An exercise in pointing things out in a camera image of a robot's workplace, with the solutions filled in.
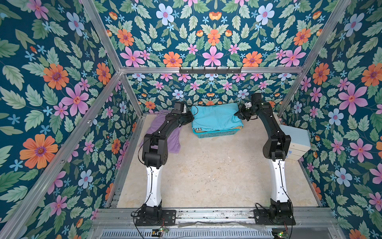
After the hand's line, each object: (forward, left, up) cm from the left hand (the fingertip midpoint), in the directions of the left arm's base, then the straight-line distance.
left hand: (194, 114), depth 101 cm
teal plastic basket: (-11, -15, -8) cm, 21 cm away
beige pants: (-12, -25, -3) cm, 28 cm away
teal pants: (-2, -15, -2) cm, 15 cm away
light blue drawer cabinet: (-27, -62, -1) cm, 68 cm away
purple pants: (-15, +16, -13) cm, 25 cm away
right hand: (0, -29, 0) cm, 29 cm away
